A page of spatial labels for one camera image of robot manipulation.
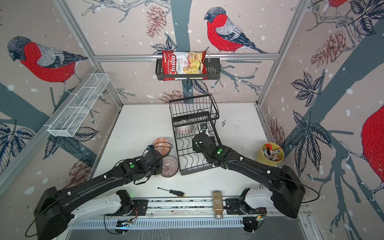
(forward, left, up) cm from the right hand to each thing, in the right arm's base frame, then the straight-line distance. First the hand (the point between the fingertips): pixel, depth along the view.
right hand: (197, 141), depth 81 cm
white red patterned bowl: (+14, +10, -9) cm, 19 cm away
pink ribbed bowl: (-10, +16, -11) cm, 22 cm away
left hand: (-13, +19, -6) cm, 24 cm away
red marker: (0, -41, -3) cm, 41 cm away
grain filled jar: (-28, -11, -11) cm, 32 cm away
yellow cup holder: (-2, -42, -8) cm, 43 cm away
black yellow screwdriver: (-23, +10, -14) cm, 29 cm away
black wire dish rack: (+28, +6, -11) cm, 31 cm away
